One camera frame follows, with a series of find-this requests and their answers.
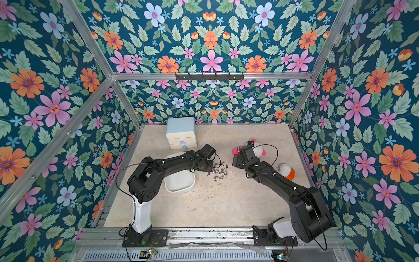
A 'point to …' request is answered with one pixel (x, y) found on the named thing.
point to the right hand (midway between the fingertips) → (242, 158)
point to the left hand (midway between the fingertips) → (211, 166)
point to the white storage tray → (181, 181)
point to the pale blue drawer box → (181, 132)
